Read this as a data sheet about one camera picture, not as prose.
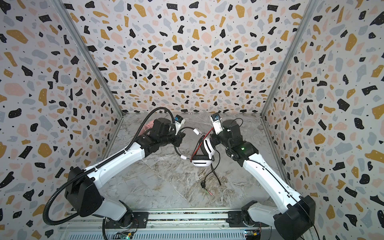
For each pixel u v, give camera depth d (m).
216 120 0.64
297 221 0.38
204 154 0.69
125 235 0.70
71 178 0.42
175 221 0.75
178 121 0.69
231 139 0.55
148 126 1.03
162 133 0.62
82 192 0.41
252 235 0.72
